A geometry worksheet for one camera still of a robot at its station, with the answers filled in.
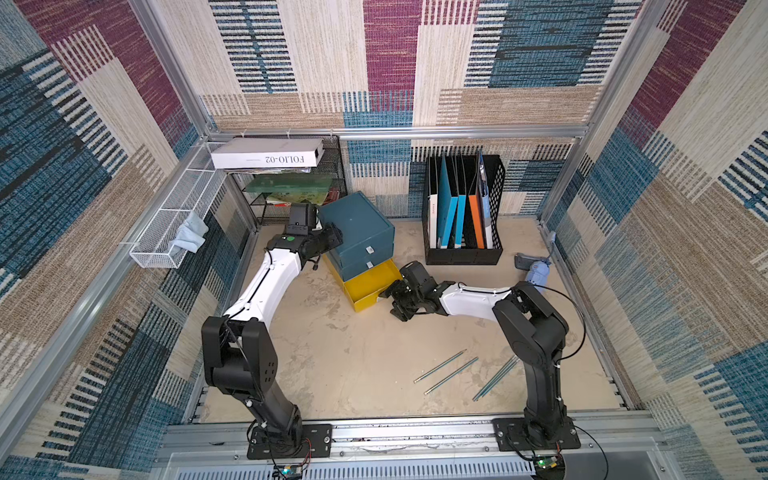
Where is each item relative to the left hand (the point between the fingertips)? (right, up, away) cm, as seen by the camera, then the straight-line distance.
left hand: (337, 240), depth 90 cm
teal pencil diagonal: (+25, -41, -9) cm, 49 cm away
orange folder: (+42, +7, +2) cm, 43 cm away
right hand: (+12, -18, +4) cm, 22 cm away
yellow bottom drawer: (+8, -15, +7) cm, 18 cm away
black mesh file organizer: (+52, +23, +15) cm, 59 cm away
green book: (-16, +18, +6) cm, 25 cm away
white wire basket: (-36, +13, -8) cm, 40 cm away
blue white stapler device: (+63, -9, +7) cm, 64 cm away
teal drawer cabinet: (+9, +2, -2) cm, 9 cm away
